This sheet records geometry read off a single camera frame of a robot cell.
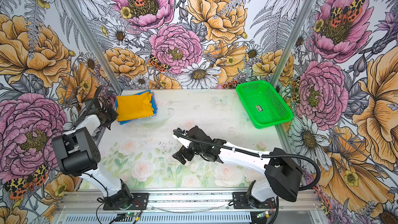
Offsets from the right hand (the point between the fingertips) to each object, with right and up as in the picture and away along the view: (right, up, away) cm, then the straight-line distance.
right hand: (181, 152), depth 78 cm
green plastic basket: (+53, +23, +34) cm, 67 cm away
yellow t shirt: (-35, +22, +26) cm, 49 cm away
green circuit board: (-22, -26, -7) cm, 35 cm away
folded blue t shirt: (-46, +25, +24) cm, 58 cm away
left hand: (-41, +15, +17) cm, 47 cm away
